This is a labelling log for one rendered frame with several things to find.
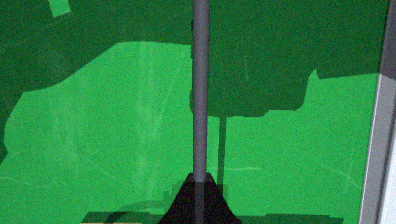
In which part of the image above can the dark grey metal axle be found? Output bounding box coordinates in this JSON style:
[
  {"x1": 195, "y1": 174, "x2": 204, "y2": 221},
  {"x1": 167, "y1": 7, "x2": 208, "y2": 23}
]
[{"x1": 193, "y1": 0, "x2": 210, "y2": 224}]

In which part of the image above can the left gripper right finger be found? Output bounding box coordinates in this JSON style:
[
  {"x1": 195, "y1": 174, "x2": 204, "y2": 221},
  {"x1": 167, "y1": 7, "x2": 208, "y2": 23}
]
[{"x1": 204, "y1": 172, "x2": 242, "y2": 224}]

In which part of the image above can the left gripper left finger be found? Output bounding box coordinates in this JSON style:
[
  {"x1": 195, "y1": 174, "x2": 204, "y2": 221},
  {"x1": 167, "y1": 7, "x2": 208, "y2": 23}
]
[{"x1": 157, "y1": 173, "x2": 195, "y2": 224}]

